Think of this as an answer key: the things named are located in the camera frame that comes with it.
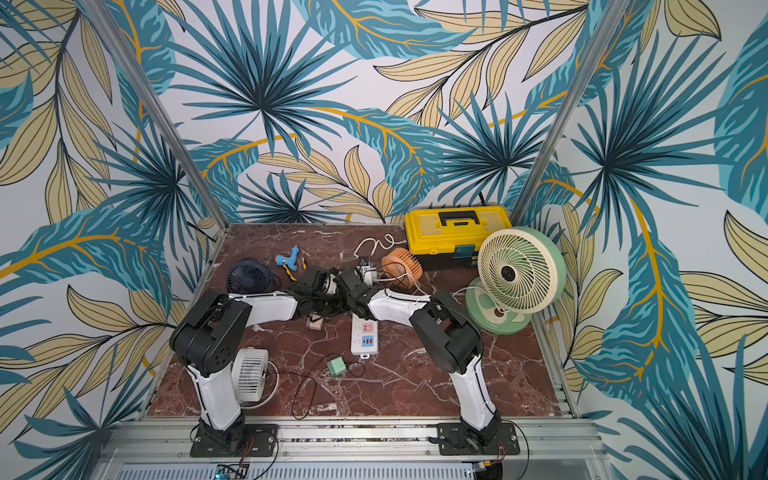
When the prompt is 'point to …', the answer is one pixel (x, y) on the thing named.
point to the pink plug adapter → (316, 324)
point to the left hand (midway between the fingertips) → (356, 308)
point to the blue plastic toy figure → (290, 261)
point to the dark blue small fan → (250, 276)
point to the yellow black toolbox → (449, 238)
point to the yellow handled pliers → (289, 272)
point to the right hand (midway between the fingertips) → (363, 285)
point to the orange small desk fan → (401, 268)
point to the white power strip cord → (389, 239)
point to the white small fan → (249, 366)
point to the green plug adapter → (337, 366)
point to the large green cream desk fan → (521, 274)
